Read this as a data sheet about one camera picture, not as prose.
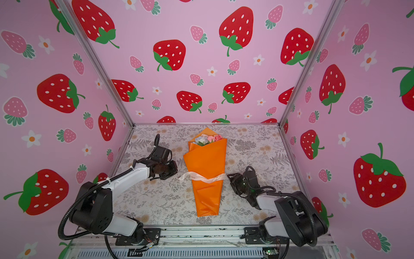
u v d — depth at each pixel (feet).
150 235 2.45
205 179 2.95
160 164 2.18
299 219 1.41
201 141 3.41
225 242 2.40
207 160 3.24
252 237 2.41
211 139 3.45
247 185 2.33
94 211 1.41
